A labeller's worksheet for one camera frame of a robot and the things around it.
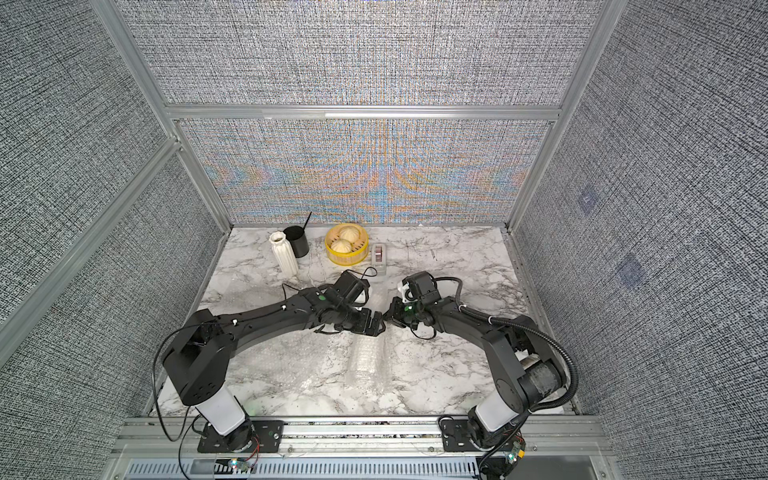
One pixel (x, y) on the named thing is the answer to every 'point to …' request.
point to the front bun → (341, 246)
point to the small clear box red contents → (379, 258)
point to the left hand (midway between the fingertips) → (378, 326)
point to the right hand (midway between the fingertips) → (380, 309)
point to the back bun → (351, 233)
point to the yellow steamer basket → (355, 256)
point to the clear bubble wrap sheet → (395, 371)
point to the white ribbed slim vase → (285, 254)
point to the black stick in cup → (307, 220)
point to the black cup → (298, 239)
